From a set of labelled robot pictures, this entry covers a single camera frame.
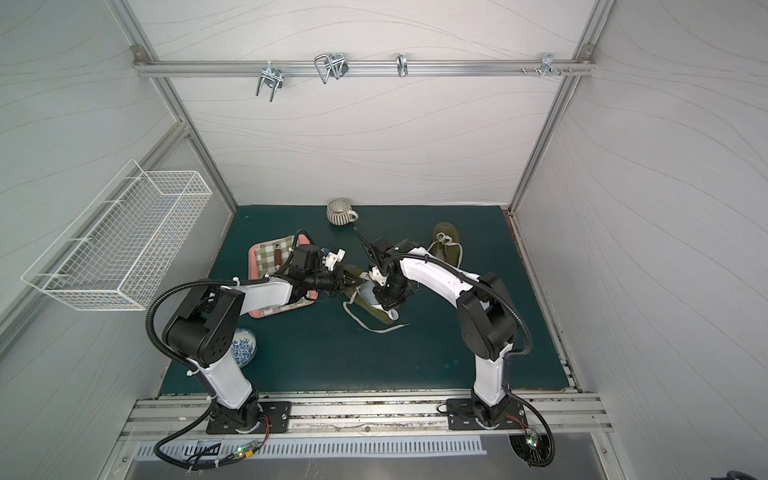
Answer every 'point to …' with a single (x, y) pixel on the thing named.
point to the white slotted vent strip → (331, 447)
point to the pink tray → (302, 240)
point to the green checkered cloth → (270, 259)
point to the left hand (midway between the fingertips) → (364, 283)
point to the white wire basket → (115, 252)
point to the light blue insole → (366, 289)
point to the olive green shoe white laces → (386, 315)
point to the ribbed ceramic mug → (339, 212)
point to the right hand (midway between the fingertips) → (388, 304)
